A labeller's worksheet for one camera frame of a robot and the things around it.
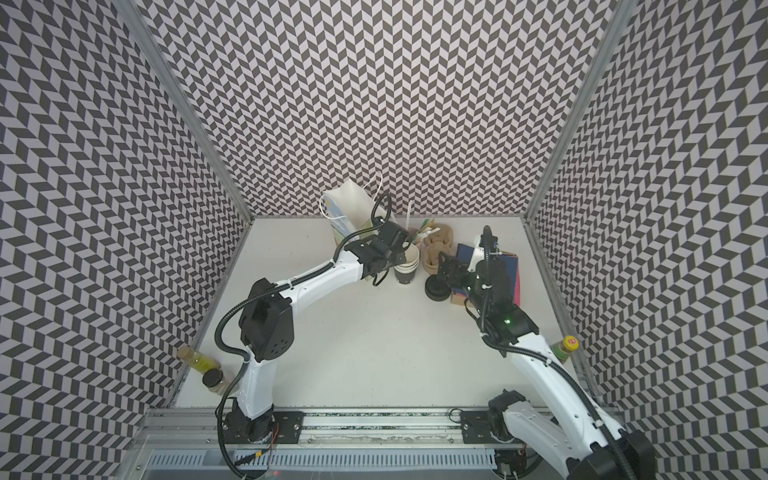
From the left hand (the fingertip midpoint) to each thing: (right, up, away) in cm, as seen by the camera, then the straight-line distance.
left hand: (397, 253), depth 90 cm
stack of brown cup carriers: (+13, +3, +14) cm, 19 cm away
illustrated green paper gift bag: (-16, +14, +11) cm, 24 cm away
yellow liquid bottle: (-50, -26, -17) cm, 59 cm away
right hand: (+14, -3, -14) cm, 20 cm away
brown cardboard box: (+19, -14, +1) cm, 24 cm away
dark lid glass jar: (-44, -29, -19) cm, 57 cm away
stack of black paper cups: (+3, -5, -1) cm, 6 cm away
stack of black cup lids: (+12, -11, +3) cm, 17 cm away
